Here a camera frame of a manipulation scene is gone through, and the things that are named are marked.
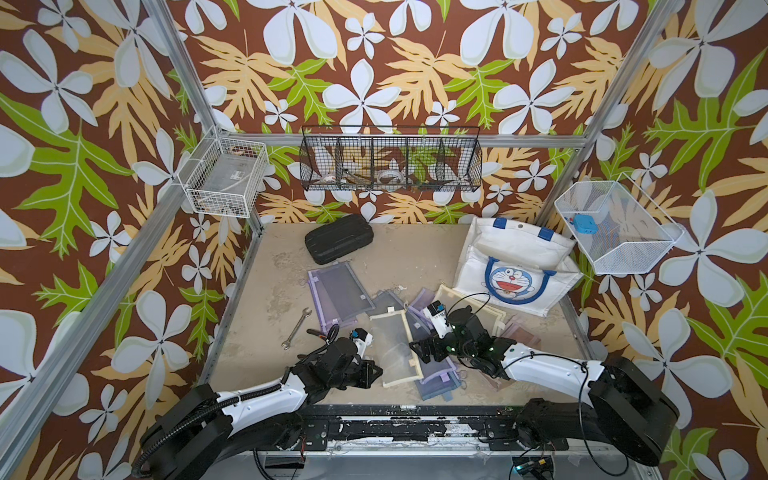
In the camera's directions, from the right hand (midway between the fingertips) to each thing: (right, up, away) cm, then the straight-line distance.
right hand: (418, 338), depth 85 cm
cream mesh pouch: (-6, -6, +1) cm, 9 cm away
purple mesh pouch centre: (+1, +3, +6) cm, 7 cm away
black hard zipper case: (-28, +30, +24) cm, 48 cm away
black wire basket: (-8, +56, +12) cm, 58 cm away
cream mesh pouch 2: (+24, +5, +10) cm, 27 cm away
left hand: (-10, -8, -3) cm, 13 cm away
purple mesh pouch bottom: (+5, -10, -3) cm, 12 cm away
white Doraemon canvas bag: (+28, +21, -2) cm, 35 cm away
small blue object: (+49, +33, +1) cm, 59 cm away
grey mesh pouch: (-9, +8, +14) cm, 19 cm away
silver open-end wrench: (-36, +5, +11) cm, 38 cm away
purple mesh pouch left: (-25, +11, +13) cm, 30 cm away
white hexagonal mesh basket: (+56, +31, -3) cm, 64 cm away
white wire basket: (-57, +47, +2) cm, 74 cm away
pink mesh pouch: (+31, 0, +6) cm, 32 cm away
